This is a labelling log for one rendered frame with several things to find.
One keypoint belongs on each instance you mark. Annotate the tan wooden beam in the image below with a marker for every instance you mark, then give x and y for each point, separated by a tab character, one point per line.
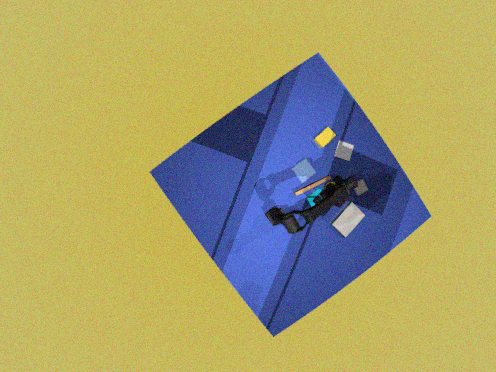
316	183

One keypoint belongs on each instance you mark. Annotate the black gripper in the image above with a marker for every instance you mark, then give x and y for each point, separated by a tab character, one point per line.
323	193

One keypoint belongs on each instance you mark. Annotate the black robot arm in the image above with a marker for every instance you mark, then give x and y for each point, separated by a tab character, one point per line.
336	195

